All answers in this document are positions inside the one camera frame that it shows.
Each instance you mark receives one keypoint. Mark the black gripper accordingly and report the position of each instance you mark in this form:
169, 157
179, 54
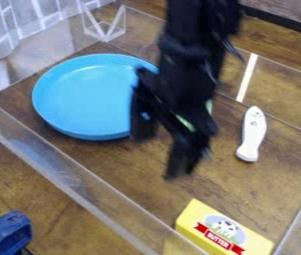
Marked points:
187, 80

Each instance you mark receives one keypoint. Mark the yellow butter brick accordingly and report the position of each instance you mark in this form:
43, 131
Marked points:
217, 234

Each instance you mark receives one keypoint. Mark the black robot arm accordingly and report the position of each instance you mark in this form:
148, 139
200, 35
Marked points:
201, 22

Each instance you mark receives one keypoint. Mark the blue round tray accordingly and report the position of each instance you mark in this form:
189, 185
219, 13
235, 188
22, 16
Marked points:
82, 96

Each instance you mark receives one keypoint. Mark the green bitter gourd toy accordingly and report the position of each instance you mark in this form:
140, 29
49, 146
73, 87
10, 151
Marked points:
196, 114

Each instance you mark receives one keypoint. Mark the blue clamp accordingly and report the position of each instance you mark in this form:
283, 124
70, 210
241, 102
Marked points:
15, 232

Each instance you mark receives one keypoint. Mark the white patterned curtain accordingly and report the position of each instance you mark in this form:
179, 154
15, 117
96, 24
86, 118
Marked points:
26, 17

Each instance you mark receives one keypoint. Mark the clear acrylic enclosure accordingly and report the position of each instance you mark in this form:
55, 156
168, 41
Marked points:
96, 195

